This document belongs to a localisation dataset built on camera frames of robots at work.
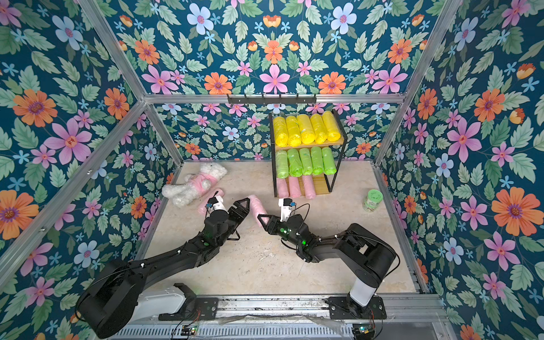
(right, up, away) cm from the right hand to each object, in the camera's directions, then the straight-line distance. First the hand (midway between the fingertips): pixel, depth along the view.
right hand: (260, 217), depth 81 cm
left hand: (-4, +6, +2) cm, 7 cm away
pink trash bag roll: (+8, +11, +21) cm, 25 cm away
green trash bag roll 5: (+29, +21, +10) cm, 37 cm away
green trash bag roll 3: (+19, +23, +11) cm, 32 cm away
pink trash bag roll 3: (+22, +10, +23) cm, 33 cm away
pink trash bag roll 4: (-1, +3, +1) cm, 4 cm away
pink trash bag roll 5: (-30, +4, +19) cm, 36 cm away
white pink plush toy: (-37, +8, +14) cm, 40 cm away
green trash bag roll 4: (+24, +23, +10) cm, 34 cm away
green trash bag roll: (+8, +21, +9) cm, 25 cm away
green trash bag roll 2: (+14, +22, +9) cm, 28 cm away
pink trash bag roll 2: (+14, +11, +22) cm, 28 cm away
